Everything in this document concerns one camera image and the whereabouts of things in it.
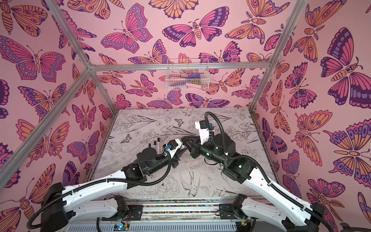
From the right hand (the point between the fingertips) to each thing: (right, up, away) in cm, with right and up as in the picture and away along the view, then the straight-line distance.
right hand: (183, 137), depth 61 cm
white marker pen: (-18, -10, +38) cm, 43 cm away
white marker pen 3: (-24, -9, +38) cm, 47 cm away
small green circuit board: (-32, -46, +11) cm, 57 cm away
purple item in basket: (+8, +37, +33) cm, 50 cm away
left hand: (+1, -4, +4) cm, 6 cm away
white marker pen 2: (-21, -9, +38) cm, 45 cm away
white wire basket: (+2, +38, +34) cm, 52 cm away
